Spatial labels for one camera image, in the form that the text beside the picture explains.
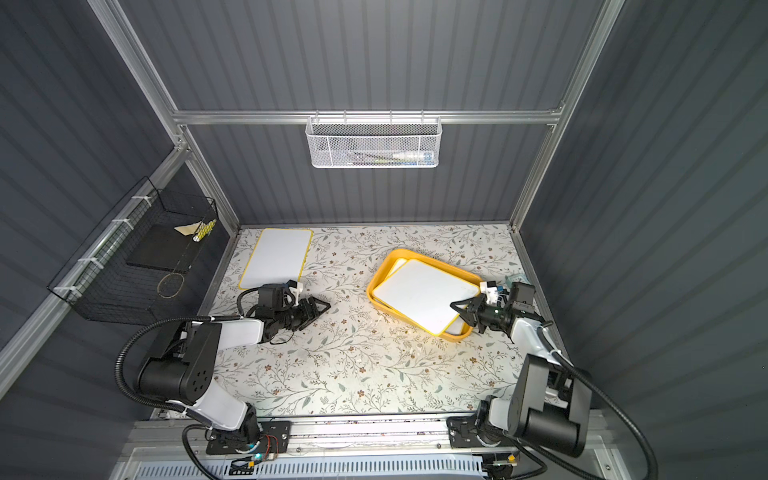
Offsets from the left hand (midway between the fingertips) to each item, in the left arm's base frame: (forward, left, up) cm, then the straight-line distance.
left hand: (328, 312), depth 92 cm
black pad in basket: (+5, +38, +26) cm, 46 cm away
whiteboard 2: (-4, -41, 0) cm, 41 cm away
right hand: (-4, -38, +9) cm, 40 cm away
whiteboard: (+26, +23, -4) cm, 35 cm away
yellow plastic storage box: (+16, -16, +2) cm, 23 cm away
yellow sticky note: (+13, +37, +24) cm, 46 cm away
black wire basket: (-9, +45, +29) cm, 54 cm away
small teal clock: (+13, -61, -1) cm, 62 cm away
